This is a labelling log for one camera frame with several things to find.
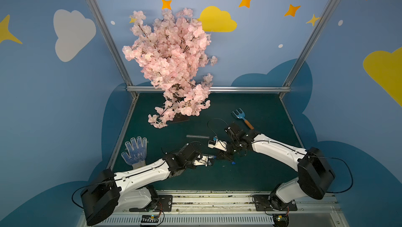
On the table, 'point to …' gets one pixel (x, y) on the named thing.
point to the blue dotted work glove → (137, 154)
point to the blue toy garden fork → (241, 115)
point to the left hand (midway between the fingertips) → (197, 147)
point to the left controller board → (149, 218)
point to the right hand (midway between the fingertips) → (219, 153)
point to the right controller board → (280, 219)
